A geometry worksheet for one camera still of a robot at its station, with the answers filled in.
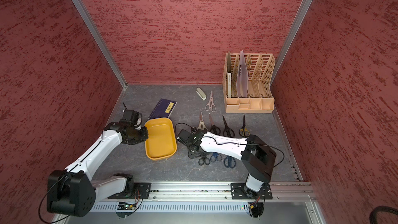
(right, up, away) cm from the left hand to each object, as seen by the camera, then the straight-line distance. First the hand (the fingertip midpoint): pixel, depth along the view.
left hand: (146, 140), depth 83 cm
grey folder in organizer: (+61, +35, +31) cm, 77 cm away
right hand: (+29, -8, -1) cm, 30 cm away
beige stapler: (+30, +27, +29) cm, 50 cm away
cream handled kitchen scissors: (+31, +6, +14) cm, 34 cm away
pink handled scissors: (+37, +18, +25) cm, 48 cm away
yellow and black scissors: (+57, +3, +11) cm, 59 cm away
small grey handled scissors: (+32, -11, +1) cm, 34 cm away
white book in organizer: (+47, +37, +4) cm, 60 cm away
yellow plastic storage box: (+7, -3, +6) cm, 10 cm away
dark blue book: (+3, +16, +22) cm, 27 cm away
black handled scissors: (+39, +4, +14) cm, 41 cm away
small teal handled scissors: (+46, -12, +1) cm, 48 cm away
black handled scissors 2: (+48, +2, +13) cm, 49 cm away
